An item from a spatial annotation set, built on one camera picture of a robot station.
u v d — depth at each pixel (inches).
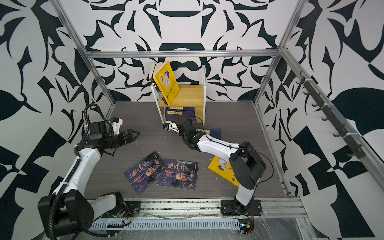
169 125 29.8
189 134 26.0
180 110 37.8
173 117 35.0
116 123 29.1
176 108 41.3
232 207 29.3
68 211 15.4
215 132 39.0
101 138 24.7
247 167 18.3
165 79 32.9
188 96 38.9
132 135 29.1
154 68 31.8
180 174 33.2
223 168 34.2
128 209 28.7
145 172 33.3
